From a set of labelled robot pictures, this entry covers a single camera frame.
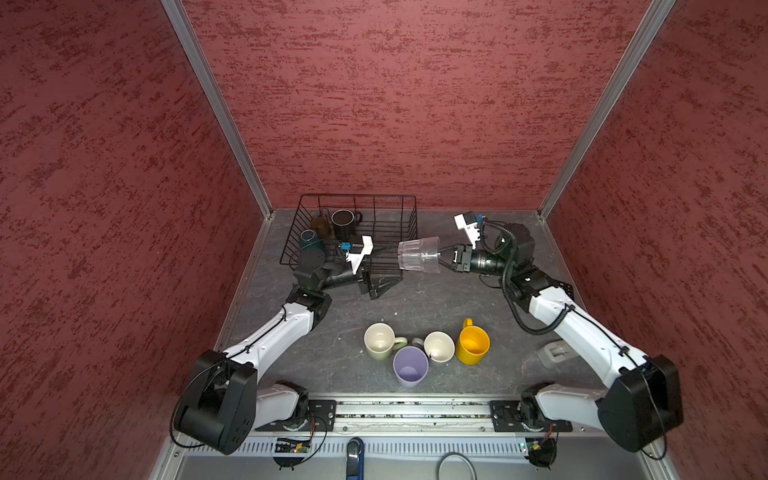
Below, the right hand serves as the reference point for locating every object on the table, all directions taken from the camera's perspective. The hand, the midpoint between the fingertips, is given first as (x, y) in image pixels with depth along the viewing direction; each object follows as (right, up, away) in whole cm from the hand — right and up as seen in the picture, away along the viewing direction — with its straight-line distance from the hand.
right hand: (428, 263), depth 69 cm
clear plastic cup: (-2, +2, -5) cm, 6 cm away
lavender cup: (-4, -30, +12) cm, 32 cm away
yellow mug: (+15, -25, +16) cm, 34 cm away
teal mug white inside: (-36, +5, +25) cm, 44 cm away
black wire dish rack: (-10, +14, +49) cm, 52 cm away
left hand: (-8, -1, +1) cm, 8 cm away
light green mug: (-12, -24, +16) cm, 32 cm away
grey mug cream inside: (+5, -25, +14) cm, 29 cm away
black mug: (-25, +11, +32) cm, 42 cm away
